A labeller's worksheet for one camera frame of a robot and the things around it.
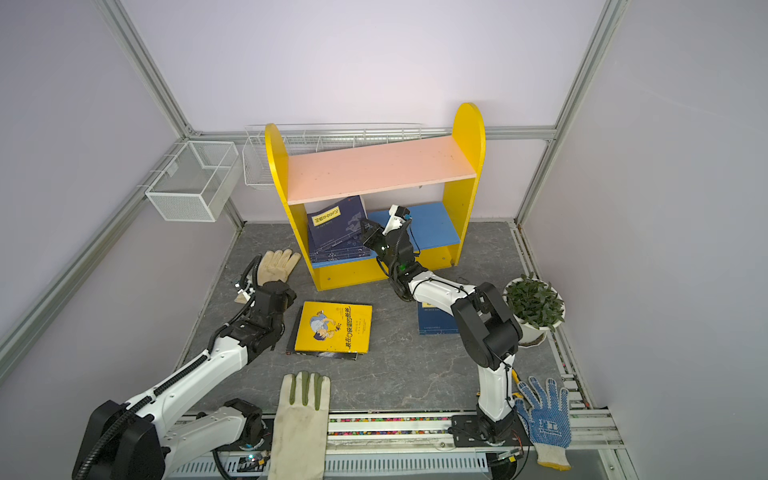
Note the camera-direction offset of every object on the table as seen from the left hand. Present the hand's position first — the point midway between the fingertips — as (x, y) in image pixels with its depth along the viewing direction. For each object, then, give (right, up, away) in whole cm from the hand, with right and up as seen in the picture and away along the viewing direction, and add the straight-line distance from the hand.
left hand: (277, 292), depth 84 cm
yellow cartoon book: (+16, -11, +3) cm, 19 cm away
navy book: (+17, +11, +5) cm, 21 cm away
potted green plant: (+72, -3, -5) cm, 72 cm away
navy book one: (+16, +20, +5) cm, 26 cm away
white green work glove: (+10, -36, -13) cm, 40 cm away
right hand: (+23, +20, 0) cm, 31 cm away
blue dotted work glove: (+73, -32, -8) cm, 80 cm away
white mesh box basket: (-31, +34, +13) cm, 48 cm away
